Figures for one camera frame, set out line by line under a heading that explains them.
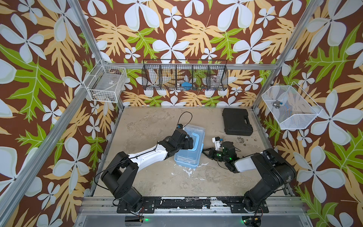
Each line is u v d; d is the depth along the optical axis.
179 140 0.67
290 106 0.82
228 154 0.73
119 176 0.44
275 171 0.46
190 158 0.80
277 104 0.86
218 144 0.86
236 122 1.05
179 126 0.79
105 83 0.86
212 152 0.82
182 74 0.96
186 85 0.94
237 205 0.73
